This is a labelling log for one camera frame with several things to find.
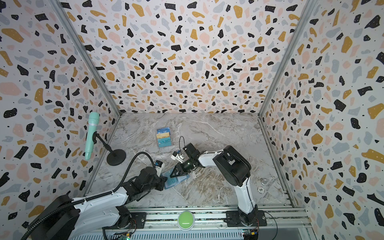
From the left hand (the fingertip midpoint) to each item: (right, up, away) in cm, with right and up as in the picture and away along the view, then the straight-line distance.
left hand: (170, 177), depth 85 cm
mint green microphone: (-35, +31, -12) cm, 48 cm away
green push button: (+10, -18, -11) cm, 23 cm away
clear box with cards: (-8, +22, +18) cm, 29 cm away
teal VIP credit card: (0, -2, +1) cm, 3 cm away
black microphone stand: (-36, +9, +10) cm, 39 cm away
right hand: (+1, +1, -1) cm, 2 cm away
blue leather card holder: (-2, +1, +4) cm, 4 cm away
